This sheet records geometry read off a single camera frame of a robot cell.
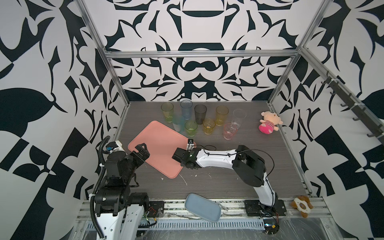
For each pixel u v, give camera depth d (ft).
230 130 3.33
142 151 1.98
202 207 2.38
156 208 2.44
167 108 3.33
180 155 2.30
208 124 3.30
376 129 1.67
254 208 2.44
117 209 1.39
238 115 3.16
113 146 1.86
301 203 2.44
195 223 2.34
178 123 3.17
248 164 1.76
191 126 3.41
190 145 2.68
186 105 3.26
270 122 3.29
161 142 3.33
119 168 1.54
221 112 3.17
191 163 2.11
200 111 3.27
